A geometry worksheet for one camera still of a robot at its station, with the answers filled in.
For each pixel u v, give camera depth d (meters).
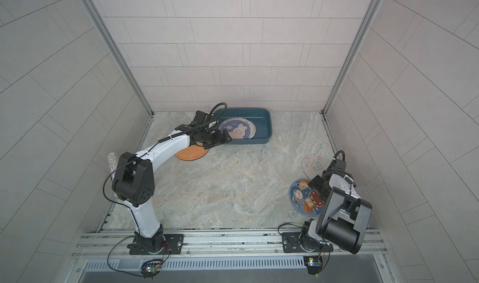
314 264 0.68
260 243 0.73
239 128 1.06
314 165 0.94
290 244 0.71
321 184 0.75
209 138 0.76
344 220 0.44
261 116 1.11
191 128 0.66
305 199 0.83
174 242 0.71
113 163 0.70
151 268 0.64
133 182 0.47
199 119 0.71
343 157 0.78
